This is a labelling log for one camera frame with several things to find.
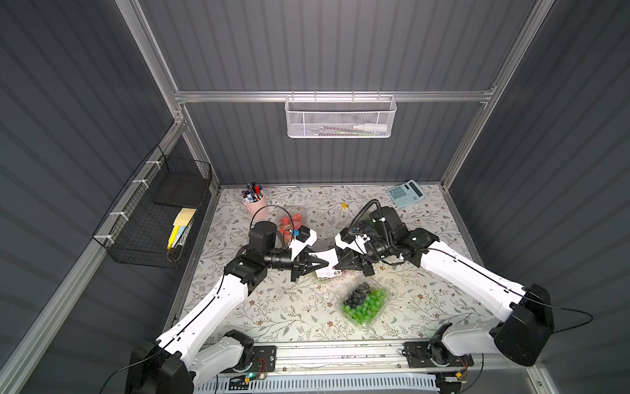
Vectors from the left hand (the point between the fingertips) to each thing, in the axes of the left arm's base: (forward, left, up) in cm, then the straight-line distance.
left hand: (328, 268), depth 67 cm
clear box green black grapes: (-3, -12, -19) cm, 23 cm away
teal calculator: (+49, -39, -22) cm, 67 cm away
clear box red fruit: (+32, +15, -20) cm, 41 cm away
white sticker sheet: (+2, -1, +3) cm, 4 cm away
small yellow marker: (+43, -9, -23) cm, 49 cm away
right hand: (+2, -3, -2) cm, 4 cm away
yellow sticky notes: (+13, +44, +3) cm, 46 cm away
